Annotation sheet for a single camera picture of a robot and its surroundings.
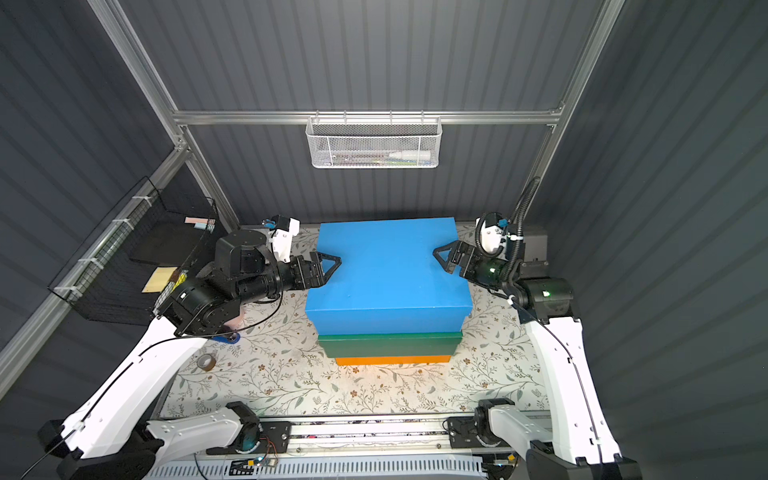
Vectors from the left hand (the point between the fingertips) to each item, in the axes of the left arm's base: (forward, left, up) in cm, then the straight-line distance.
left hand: (325, 263), depth 62 cm
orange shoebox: (-7, -13, -38) cm, 41 cm away
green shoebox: (-11, -7, -17) cm, 21 cm away
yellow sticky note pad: (+4, +43, -11) cm, 45 cm away
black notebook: (+15, +46, -11) cm, 50 cm away
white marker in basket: (+46, -21, -3) cm, 50 cm away
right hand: (+3, -27, -2) cm, 28 cm away
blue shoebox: (-3, -13, -3) cm, 14 cm away
